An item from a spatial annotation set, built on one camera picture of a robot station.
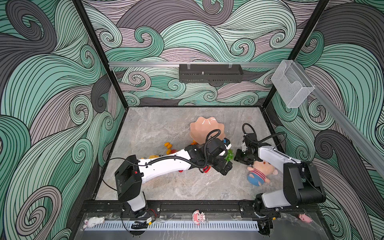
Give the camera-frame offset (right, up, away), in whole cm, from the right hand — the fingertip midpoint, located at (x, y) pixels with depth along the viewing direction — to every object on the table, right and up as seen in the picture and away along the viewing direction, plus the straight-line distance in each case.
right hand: (237, 159), depth 90 cm
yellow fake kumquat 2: (-43, +7, +6) cm, 44 cm away
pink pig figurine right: (+25, -22, -21) cm, 40 cm away
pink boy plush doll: (+8, -5, -11) cm, 15 cm away
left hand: (-11, +3, -18) cm, 21 cm away
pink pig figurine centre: (-26, -21, -22) cm, 40 cm away
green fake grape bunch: (-5, +3, -3) cm, 6 cm away
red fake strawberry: (-35, -6, -5) cm, 35 cm away
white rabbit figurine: (-75, -23, -22) cm, 81 cm away
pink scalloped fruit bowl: (-22, +17, +15) cm, 32 cm away
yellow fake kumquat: (-45, +8, +8) cm, 46 cm away
